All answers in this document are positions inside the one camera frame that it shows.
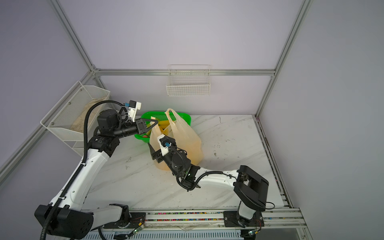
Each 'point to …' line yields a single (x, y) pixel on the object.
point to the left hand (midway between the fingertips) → (157, 122)
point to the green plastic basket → (145, 137)
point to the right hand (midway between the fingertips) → (155, 139)
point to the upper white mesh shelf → (66, 120)
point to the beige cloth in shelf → (78, 125)
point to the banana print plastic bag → (186, 140)
